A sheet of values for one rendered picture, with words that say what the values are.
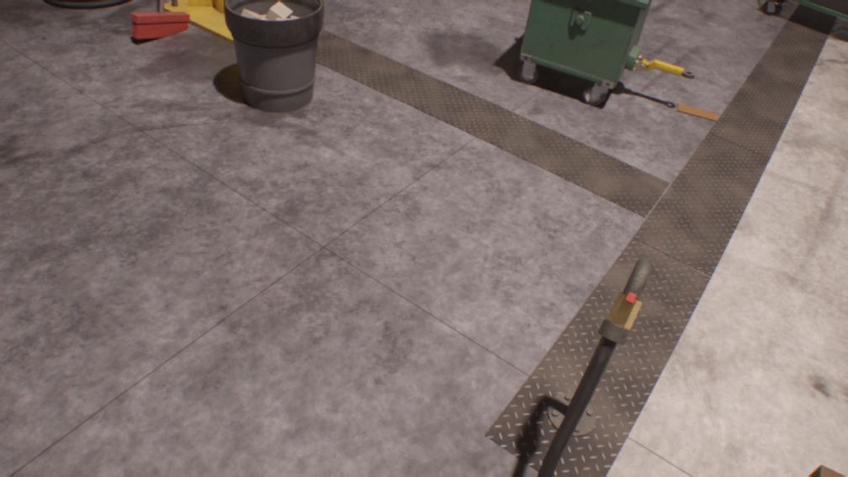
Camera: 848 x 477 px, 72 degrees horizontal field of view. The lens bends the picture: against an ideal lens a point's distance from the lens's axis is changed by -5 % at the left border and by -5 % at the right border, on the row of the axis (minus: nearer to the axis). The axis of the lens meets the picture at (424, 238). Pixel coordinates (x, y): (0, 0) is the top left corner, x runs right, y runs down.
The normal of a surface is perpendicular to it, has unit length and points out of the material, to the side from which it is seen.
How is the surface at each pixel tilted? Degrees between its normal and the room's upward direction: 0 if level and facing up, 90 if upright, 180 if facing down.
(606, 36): 90
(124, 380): 0
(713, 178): 0
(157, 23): 90
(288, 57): 95
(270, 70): 95
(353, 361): 0
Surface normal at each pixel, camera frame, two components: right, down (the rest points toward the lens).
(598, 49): -0.44, 0.56
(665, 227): 0.11, -0.74
